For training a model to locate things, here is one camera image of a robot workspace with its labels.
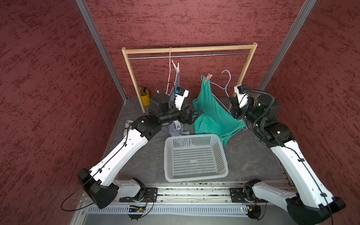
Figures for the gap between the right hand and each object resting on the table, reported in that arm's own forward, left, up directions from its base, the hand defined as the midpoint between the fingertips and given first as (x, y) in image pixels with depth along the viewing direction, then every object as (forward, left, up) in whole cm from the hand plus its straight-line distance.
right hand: (228, 100), depth 65 cm
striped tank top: (-5, +26, -18) cm, 32 cm away
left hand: (-5, +17, -2) cm, 18 cm away
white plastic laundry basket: (-12, +19, -39) cm, 45 cm away
